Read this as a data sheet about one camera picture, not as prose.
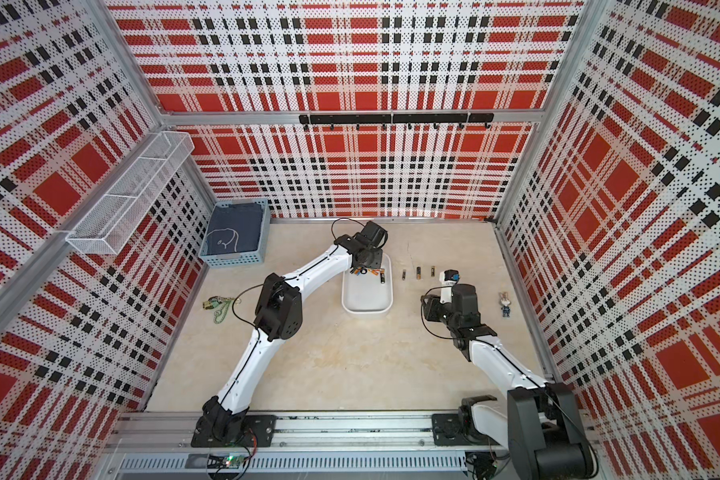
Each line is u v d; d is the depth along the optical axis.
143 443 0.75
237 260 1.05
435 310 0.78
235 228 1.09
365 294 0.97
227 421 0.64
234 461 0.69
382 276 1.04
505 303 0.95
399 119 0.90
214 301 0.96
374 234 0.82
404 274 1.04
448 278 0.77
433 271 1.05
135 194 0.77
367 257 0.80
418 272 1.04
